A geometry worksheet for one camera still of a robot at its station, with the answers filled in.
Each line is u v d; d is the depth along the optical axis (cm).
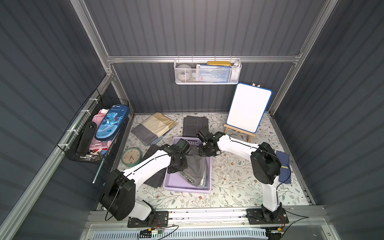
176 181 85
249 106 89
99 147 66
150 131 108
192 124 112
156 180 85
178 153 62
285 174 88
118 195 42
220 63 90
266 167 52
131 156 94
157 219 74
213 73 86
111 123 67
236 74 86
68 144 60
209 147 71
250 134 99
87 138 64
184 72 84
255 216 73
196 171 87
